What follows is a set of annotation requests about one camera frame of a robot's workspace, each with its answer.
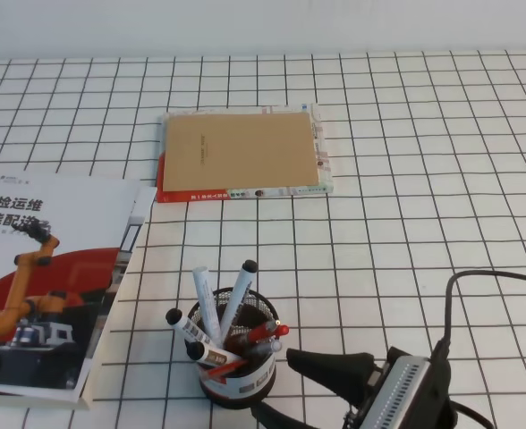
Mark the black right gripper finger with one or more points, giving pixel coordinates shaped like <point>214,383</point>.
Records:
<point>282,412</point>
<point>346,376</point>

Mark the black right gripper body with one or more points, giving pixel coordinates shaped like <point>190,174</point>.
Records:
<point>355,416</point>

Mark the silver grey pen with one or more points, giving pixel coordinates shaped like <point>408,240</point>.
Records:
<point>264,348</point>

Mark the black mesh pen holder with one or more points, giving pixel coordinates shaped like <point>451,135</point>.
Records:
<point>250,384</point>

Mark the red pen lower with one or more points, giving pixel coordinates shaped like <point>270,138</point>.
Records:
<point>223,370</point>

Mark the red pen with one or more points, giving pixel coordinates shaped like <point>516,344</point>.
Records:
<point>223,370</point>
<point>259,333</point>

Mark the white marker lower black cap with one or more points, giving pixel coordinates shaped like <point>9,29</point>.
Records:
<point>208,355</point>

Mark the white marker without cap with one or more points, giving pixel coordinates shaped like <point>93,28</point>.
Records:
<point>207,305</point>

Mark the white marker left black cap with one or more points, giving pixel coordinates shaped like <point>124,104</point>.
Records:
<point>184,325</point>

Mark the white marker tall black cap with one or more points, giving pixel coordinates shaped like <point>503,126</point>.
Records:
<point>240,290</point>

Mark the brown kraft notebook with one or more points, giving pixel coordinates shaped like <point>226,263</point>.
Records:
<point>239,151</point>

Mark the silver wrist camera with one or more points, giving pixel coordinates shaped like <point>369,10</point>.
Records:
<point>395,398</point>

